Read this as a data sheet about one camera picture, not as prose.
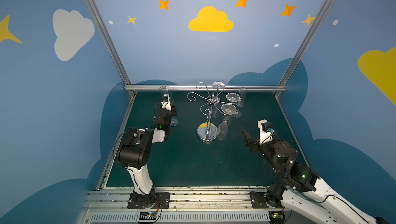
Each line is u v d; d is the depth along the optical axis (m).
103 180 0.82
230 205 0.74
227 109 0.70
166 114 0.75
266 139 0.53
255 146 0.59
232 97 0.78
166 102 0.80
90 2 0.74
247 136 0.61
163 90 0.93
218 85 0.82
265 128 0.54
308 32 0.88
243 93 0.93
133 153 0.50
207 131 0.98
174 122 1.04
